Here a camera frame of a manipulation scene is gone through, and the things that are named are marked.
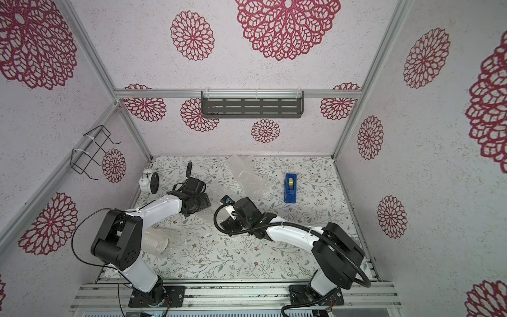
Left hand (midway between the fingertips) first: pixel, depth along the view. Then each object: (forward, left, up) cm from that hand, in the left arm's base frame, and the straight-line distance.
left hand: (202, 205), depth 95 cm
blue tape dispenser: (+9, -44, +1) cm, 45 cm away
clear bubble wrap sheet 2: (-7, -3, +3) cm, 8 cm away
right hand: (-8, -14, +8) cm, 18 cm away
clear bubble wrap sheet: (+10, -24, +4) cm, 26 cm away
